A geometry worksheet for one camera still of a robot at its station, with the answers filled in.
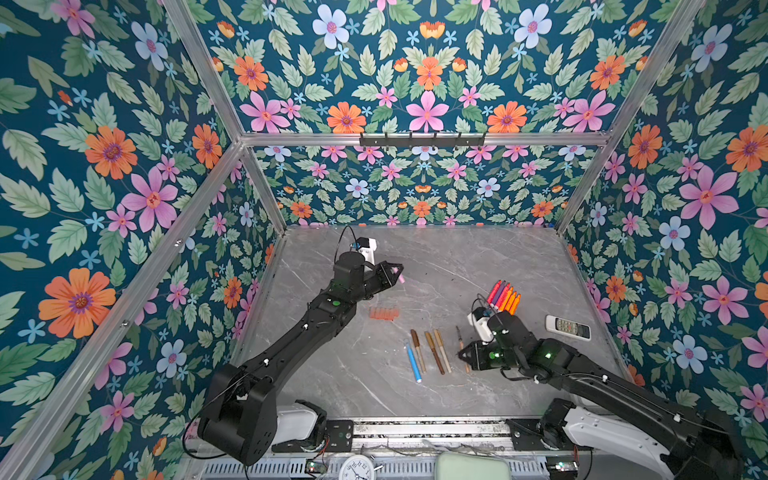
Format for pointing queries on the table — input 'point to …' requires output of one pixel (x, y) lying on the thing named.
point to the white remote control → (569, 327)
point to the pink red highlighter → (493, 293)
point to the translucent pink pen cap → (372, 313)
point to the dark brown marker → (434, 353)
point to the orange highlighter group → (515, 306)
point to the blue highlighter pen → (415, 364)
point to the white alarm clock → (357, 467)
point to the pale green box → (471, 466)
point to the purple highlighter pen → (499, 292)
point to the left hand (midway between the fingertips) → (408, 265)
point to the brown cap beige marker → (416, 340)
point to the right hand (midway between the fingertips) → (460, 352)
